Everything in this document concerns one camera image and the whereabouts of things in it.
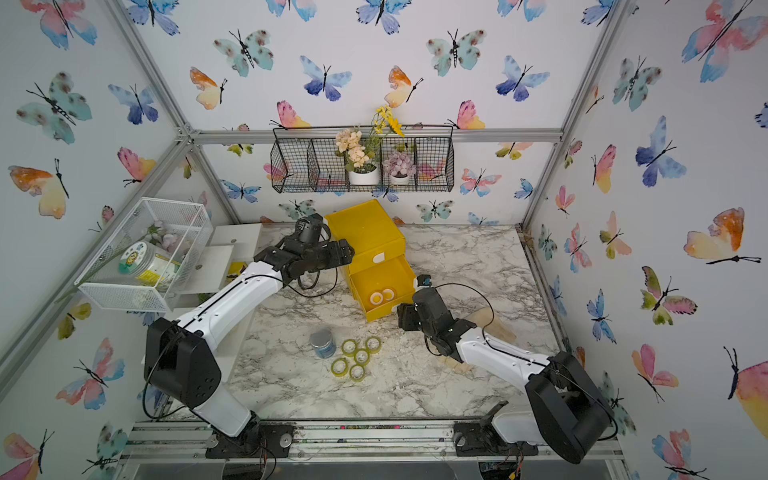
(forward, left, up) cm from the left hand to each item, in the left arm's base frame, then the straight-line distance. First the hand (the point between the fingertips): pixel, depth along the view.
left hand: (346, 250), depth 85 cm
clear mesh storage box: (+2, +43, +8) cm, 44 cm away
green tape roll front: (-27, -3, -21) cm, 35 cm away
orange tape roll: (-6, -12, -14) cm, 19 cm away
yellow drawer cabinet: (-3, -9, -7) cm, 12 cm away
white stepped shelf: (+1, +32, +1) cm, 32 cm away
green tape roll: (-26, +3, -21) cm, 33 cm away
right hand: (-12, -17, -11) cm, 23 cm away
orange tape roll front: (-8, -8, -14) cm, 18 cm away
